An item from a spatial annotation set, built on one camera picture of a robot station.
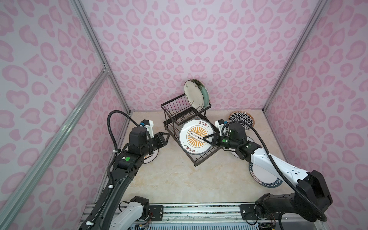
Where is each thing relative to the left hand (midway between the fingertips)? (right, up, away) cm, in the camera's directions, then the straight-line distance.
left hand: (168, 135), depth 71 cm
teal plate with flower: (+17, +20, +14) cm, 30 cm away
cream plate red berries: (+9, +28, +19) cm, 35 cm away
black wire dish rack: (+4, +13, +22) cm, 26 cm away
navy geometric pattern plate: (+53, +11, +43) cm, 69 cm away
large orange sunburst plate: (+11, -6, +6) cm, 14 cm away
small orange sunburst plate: (-7, -9, -10) cm, 15 cm away
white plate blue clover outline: (+31, -8, -6) cm, 32 cm away
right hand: (+18, -3, +5) cm, 19 cm away
